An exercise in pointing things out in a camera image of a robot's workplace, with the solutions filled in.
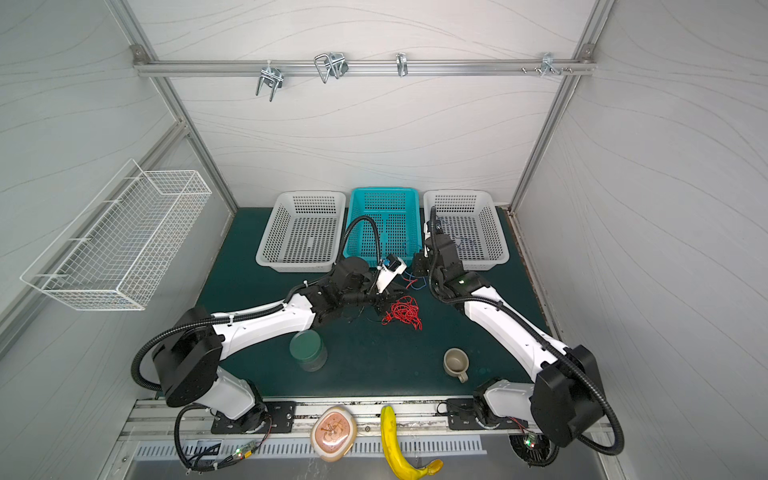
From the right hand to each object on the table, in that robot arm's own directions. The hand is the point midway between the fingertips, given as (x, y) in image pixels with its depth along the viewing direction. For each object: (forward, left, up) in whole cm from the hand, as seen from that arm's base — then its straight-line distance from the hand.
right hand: (427, 243), depth 83 cm
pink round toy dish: (-44, +21, -17) cm, 52 cm away
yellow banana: (-47, +7, -16) cm, 50 cm away
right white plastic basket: (+31, -20, -22) cm, 42 cm away
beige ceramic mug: (-25, -9, -21) cm, 34 cm away
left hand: (-12, +4, -3) cm, 13 cm away
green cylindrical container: (-28, +29, -9) cm, 41 cm away
